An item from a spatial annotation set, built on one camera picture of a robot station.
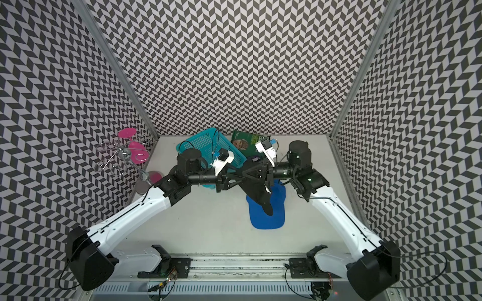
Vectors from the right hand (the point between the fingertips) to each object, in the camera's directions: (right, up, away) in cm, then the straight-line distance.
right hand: (245, 177), depth 62 cm
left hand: (-2, 0, +5) cm, 5 cm away
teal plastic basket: (-22, +13, +53) cm, 59 cm away
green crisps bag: (-1, +14, +50) cm, 52 cm away
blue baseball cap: (+6, -23, +24) cm, 33 cm away
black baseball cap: (+4, -4, -1) cm, 6 cm away
